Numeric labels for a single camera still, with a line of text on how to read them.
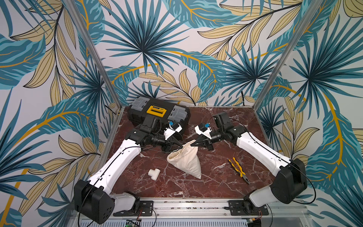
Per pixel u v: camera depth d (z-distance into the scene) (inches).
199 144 27.2
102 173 16.4
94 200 14.7
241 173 33.4
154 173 32.6
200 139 26.4
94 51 33.1
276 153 18.6
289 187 16.5
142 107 37.4
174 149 26.2
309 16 28.3
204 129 24.2
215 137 25.7
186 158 29.5
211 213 29.0
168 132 24.7
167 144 24.1
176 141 27.5
